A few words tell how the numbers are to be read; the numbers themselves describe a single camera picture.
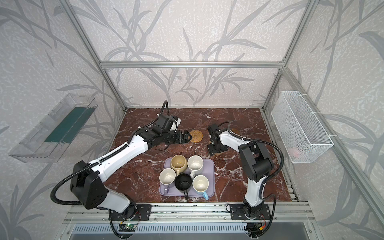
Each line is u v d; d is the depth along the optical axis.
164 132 0.66
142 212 0.74
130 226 0.71
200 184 0.82
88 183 0.41
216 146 0.81
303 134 0.61
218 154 0.90
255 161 0.50
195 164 0.89
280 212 0.75
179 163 0.89
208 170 0.88
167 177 0.84
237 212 0.73
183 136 0.72
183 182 0.82
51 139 0.63
